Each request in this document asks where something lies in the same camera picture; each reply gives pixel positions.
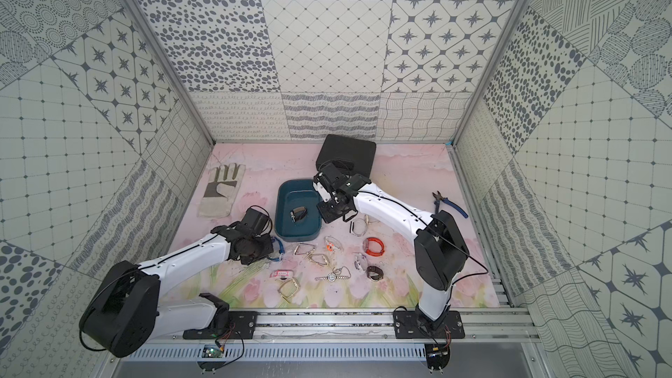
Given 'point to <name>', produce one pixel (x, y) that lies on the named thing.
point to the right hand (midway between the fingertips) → (330, 215)
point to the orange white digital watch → (332, 244)
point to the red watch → (367, 250)
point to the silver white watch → (359, 226)
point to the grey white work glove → (220, 187)
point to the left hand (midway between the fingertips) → (276, 252)
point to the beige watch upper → (302, 248)
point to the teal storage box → (292, 193)
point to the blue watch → (278, 259)
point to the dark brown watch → (374, 273)
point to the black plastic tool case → (354, 156)
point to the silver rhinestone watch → (341, 273)
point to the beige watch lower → (318, 259)
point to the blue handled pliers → (438, 198)
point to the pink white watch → (282, 274)
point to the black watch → (297, 213)
